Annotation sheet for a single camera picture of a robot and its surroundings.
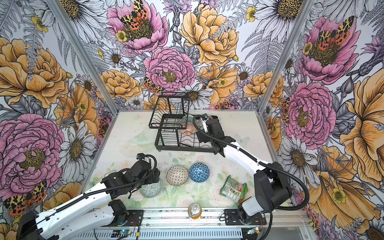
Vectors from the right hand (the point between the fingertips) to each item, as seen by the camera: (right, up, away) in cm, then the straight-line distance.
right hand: (207, 132), depth 88 cm
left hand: (-31, -23, -8) cm, 39 cm away
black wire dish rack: (-26, +15, +20) cm, 36 cm away
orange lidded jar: (-7, -34, -20) cm, 40 cm away
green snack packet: (+13, -30, -8) cm, 34 cm away
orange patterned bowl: (-11, +2, -5) cm, 12 cm away
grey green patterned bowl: (-30, -31, -6) cm, 44 cm away
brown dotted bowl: (-17, -25, -1) cm, 30 cm away
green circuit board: (-42, -47, -16) cm, 65 cm away
